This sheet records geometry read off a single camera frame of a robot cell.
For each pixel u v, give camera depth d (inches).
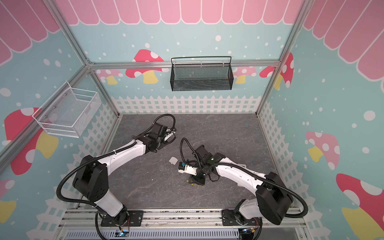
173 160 37.1
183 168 27.3
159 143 28.0
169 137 32.5
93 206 21.2
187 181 34.1
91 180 17.8
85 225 29.4
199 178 27.7
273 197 16.3
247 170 19.1
